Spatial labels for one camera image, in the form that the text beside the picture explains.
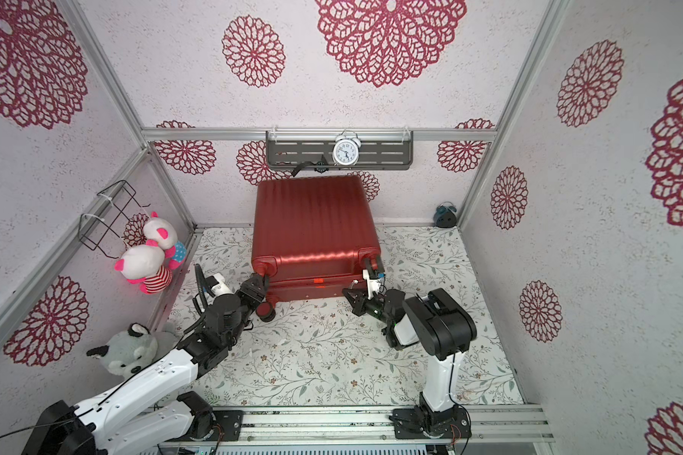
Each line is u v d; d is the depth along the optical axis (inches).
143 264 33.4
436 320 19.9
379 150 37.1
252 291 28.0
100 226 29.5
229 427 28.8
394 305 29.4
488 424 29.9
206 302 23.0
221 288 27.6
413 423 29.1
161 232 36.3
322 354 33.9
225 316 23.0
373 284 32.8
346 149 35.4
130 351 26.5
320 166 36.4
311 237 34.0
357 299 33.6
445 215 46.4
